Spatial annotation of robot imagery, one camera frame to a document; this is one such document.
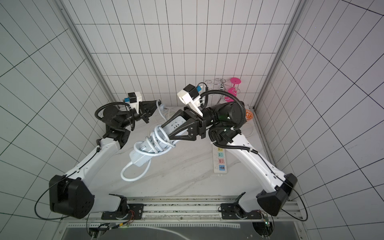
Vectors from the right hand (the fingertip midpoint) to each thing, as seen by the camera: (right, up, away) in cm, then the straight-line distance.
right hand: (169, 134), depth 41 cm
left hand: (-9, +12, +26) cm, 30 cm away
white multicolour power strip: (+23, -21, +47) cm, 56 cm away
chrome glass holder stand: (+24, +28, +51) cm, 63 cm away
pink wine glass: (+35, +24, +62) cm, 75 cm away
